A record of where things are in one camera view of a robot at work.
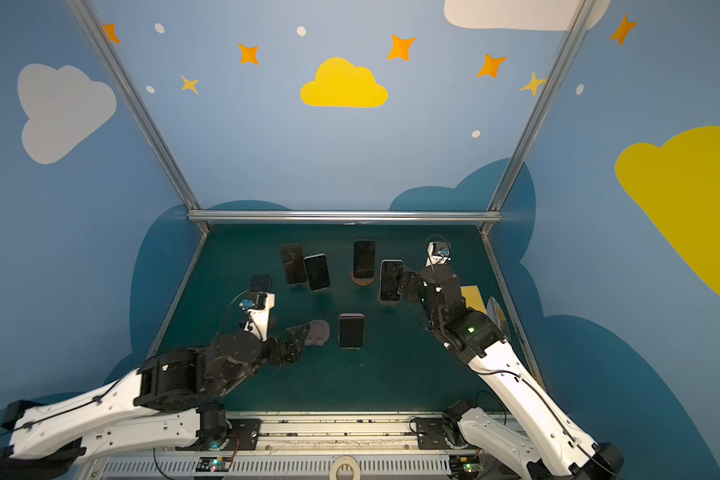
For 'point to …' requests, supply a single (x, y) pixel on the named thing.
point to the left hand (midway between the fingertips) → (298, 327)
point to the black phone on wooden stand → (364, 258)
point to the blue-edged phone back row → (317, 271)
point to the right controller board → (465, 466)
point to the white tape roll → (344, 460)
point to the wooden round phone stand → (362, 281)
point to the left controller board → (213, 463)
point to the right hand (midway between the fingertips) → (421, 267)
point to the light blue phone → (260, 282)
